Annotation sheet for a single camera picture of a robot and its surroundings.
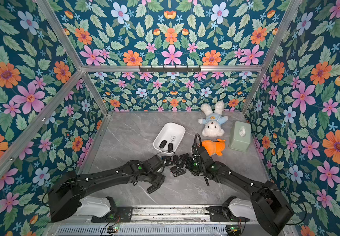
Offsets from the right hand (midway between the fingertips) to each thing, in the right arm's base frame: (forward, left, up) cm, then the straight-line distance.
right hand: (181, 164), depth 82 cm
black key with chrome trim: (-2, +1, -7) cm, 8 cm away
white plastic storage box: (+27, +8, -7) cm, 29 cm away
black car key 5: (+3, +8, -6) cm, 10 cm away
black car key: (+16, +8, -8) cm, 20 cm away
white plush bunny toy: (+33, -22, +1) cm, 39 cm away
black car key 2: (+18, +13, -7) cm, 24 cm away
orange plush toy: (+13, -20, -1) cm, 24 cm away
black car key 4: (+8, +4, -8) cm, 12 cm away
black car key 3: (+1, +4, -9) cm, 10 cm away
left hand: (-6, +11, -5) cm, 13 cm away
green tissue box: (+20, -38, 0) cm, 43 cm away
